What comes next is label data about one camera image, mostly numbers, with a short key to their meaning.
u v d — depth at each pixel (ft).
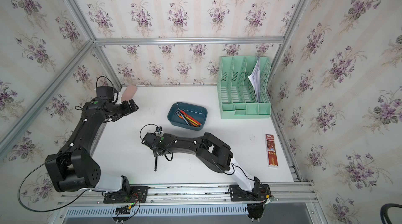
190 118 3.30
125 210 2.35
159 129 2.69
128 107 2.44
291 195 2.44
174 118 3.25
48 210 1.20
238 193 2.42
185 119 3.29
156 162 2.74
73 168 1.36
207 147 1.80
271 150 2.82
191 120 3.26
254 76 2.90
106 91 2.12
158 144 2.19
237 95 3.77
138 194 2.39
